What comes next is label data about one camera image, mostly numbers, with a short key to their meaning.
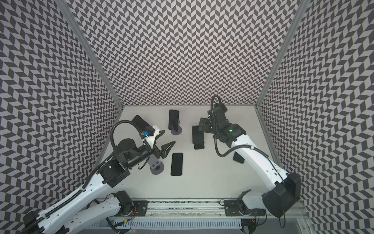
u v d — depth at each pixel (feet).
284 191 1.24
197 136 3.22
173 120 3.16
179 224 2.28
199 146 3.08
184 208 2.43
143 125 2.93
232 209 2.36
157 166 2.65
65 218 1.35
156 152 1.85
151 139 1.82
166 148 1.91
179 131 3.33
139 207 2.38
